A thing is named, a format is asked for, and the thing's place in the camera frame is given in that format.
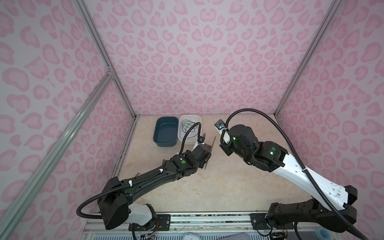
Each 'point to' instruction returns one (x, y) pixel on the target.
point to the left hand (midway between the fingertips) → (199, 152)
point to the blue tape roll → (323, 233)
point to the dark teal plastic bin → (166, 131)
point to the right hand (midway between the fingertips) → (223, 133)
